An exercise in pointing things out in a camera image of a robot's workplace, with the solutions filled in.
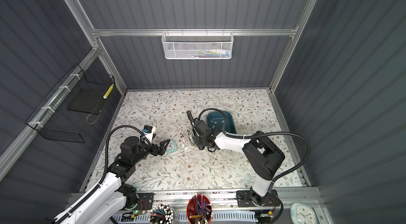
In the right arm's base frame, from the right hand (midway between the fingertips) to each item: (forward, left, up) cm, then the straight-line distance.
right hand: (200, 137), depth 92 cm
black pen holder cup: (-38, +12, +12) cm, 41 cm away
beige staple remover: (+3, +6, 0) cm, 7 cm away
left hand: (-5, +19, +10) cm, 22 cm away
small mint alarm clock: (-6, +16, -1) cm, 17 cm away
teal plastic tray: (+14, -9, -2) cm, 17 cm away
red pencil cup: (-36, -1, +6) cm, 37 cm away
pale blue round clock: (-37, -46, -1) cm, 59 cm away
